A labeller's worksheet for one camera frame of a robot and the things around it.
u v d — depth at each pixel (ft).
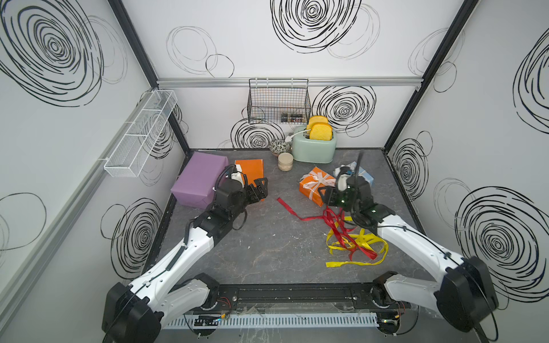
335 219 3.01
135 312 1.21
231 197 1.81
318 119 3.43
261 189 2.22
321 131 3.34
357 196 2.00
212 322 2.36
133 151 2.40
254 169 3.09
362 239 2.84
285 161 3.58
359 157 2.00
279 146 3.92
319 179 3.21
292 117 2.87
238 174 2.18
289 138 3.52
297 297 2.48
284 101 4.06
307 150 3.64
